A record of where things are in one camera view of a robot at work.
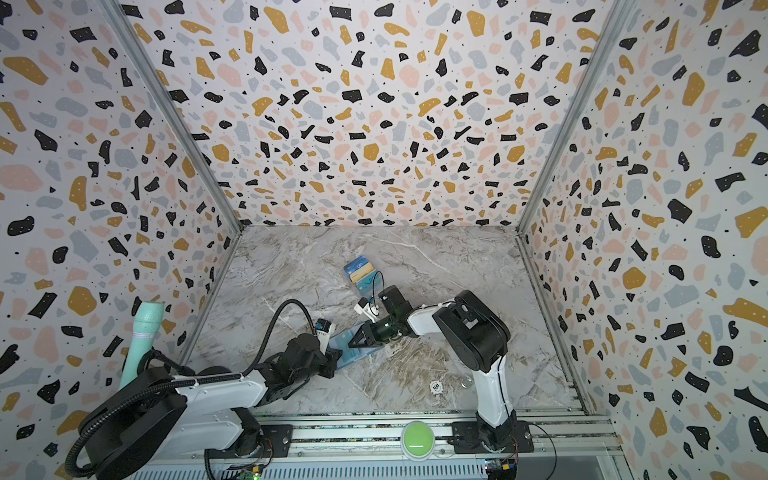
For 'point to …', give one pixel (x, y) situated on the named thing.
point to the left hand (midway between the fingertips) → (348, 349)
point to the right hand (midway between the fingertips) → (351, 342)
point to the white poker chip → (436, 387)
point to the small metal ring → (466, 382)
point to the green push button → (418, 439)
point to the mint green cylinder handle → (147, 326)
